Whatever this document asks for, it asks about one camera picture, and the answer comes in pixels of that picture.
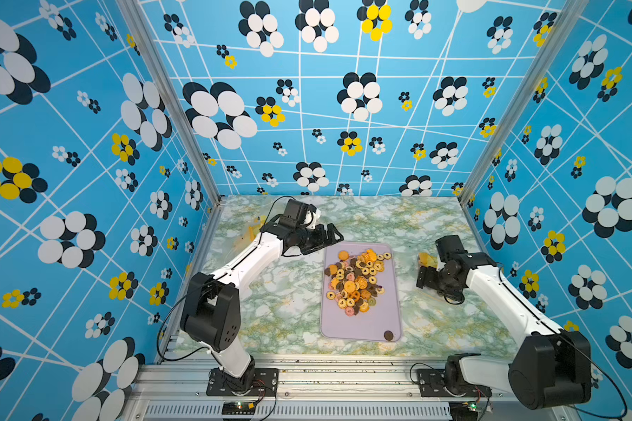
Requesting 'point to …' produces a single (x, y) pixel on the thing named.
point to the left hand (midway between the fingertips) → (337, 239)
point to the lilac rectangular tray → (378, 318)
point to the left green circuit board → (238, 408)
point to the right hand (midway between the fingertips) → (433, 286)
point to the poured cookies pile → (353, 281)
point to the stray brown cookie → (388, 335)
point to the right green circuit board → (466, 409)
